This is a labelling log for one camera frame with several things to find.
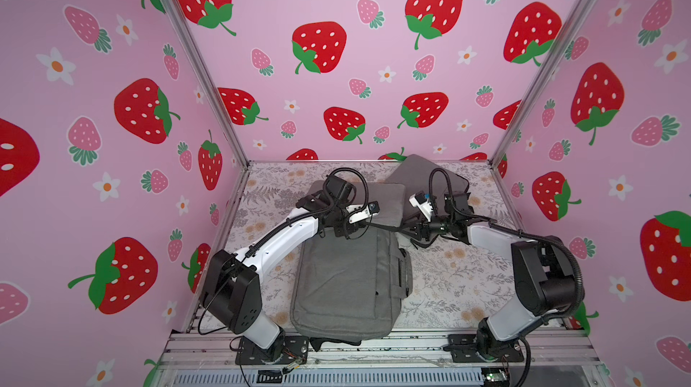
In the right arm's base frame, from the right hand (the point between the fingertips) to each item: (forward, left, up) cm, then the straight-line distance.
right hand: (398, 229), depth 86 cm
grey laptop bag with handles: (+16, +3, -3) cm, 16 cm away
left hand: (+2, +14, +4) cm, 15 cm away
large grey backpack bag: (-19, +15, -5) cm, 25 cm away
